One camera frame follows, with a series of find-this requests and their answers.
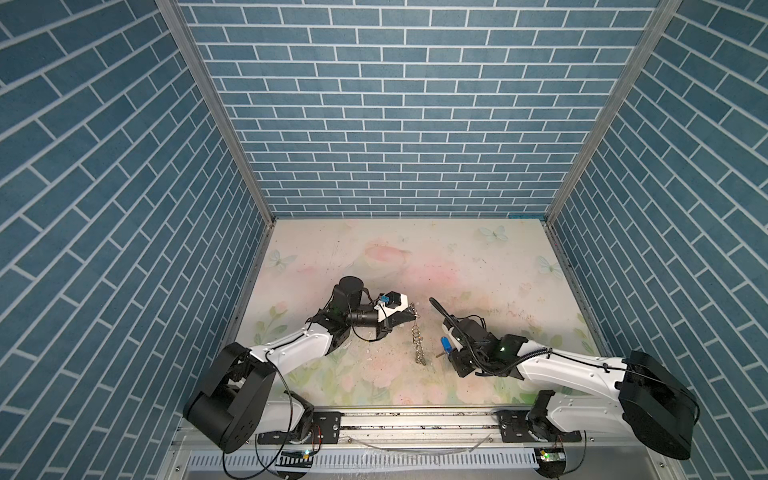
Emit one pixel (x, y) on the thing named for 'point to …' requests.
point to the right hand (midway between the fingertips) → (448, 355)
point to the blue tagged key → (446, 344)
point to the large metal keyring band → (417, 337)
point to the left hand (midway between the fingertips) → (411, 317)
